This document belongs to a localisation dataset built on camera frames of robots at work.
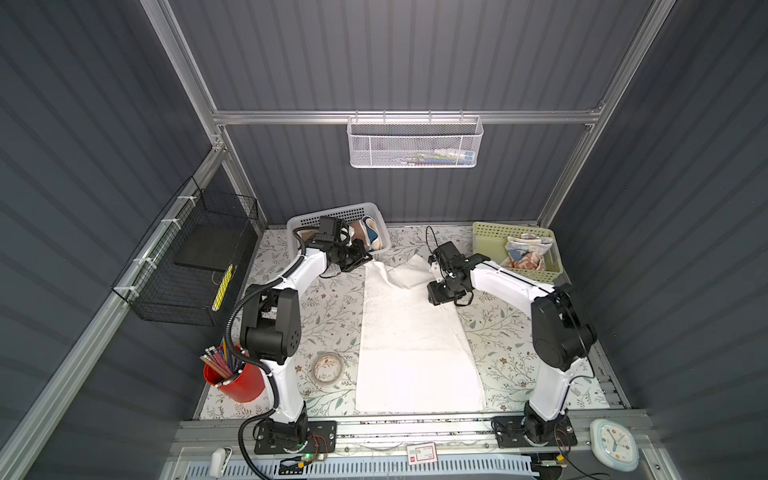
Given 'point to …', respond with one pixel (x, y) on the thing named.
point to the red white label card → (421, 453)
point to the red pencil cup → (238, 381)
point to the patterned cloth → (526, 251)
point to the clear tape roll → (327, 367)
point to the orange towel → (359, 233)
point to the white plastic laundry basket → (347, 214)
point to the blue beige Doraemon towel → (372, 234)
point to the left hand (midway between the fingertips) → (372, 255)
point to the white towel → (413, 353)
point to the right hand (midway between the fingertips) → (439, 298)
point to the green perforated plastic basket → (489, 240)
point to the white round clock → (614, 444)
